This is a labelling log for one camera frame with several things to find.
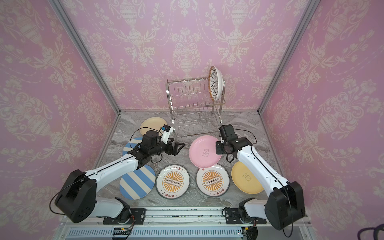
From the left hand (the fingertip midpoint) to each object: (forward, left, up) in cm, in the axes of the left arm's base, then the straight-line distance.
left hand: (179, 143), depth 83 cm
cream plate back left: (+28, +24, -17) cm, 41 cm away
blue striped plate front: (-17, +23, -17) cm, 34 cm away
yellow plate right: (-14, -38, -16) cm, 43 cm away
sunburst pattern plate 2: (-15, -20, -16) cm, 30 cm away
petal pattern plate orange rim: (+32, -20, +17) cm, 42 cm away
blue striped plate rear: (+11, +34, -17) cm, 39 cm away
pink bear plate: (-2, -13, -7) cm, 15 cm away
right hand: (-1, -24, -2) cm, 24 cm away
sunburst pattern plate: (-16, +4, -16) cm, 23 cm away
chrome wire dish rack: (+43, -7, -17) cm, 47 cm away
